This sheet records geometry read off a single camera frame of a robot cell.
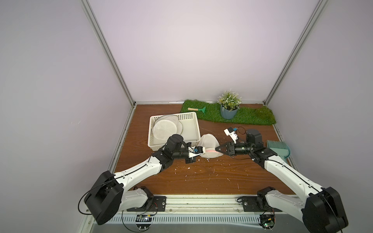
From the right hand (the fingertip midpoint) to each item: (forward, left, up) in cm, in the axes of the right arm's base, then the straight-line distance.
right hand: (217, 148), depth 72 cm
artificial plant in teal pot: (+36, -12, -3) cm, 39 cm away
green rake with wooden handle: (+41, +6, -16) cm, 44 cm away
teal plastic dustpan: (+11, -45, -20) cm, 51 cm away
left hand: (0, +7, -4) cm, 8 cm away
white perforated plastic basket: (+21, +15, -18) cm, 32 cm away
